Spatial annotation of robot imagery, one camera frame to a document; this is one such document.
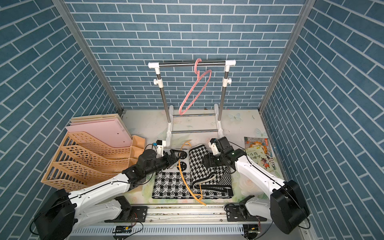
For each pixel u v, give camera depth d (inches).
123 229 28.4
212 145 30.4
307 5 27.6
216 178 31.9
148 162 23.6
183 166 34.7
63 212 15.6
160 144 29.3
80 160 31.4
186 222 28.9
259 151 37.9
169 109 40.8
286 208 15.8
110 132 29.6
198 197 29.5
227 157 24.2
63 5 27.4
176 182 32.4
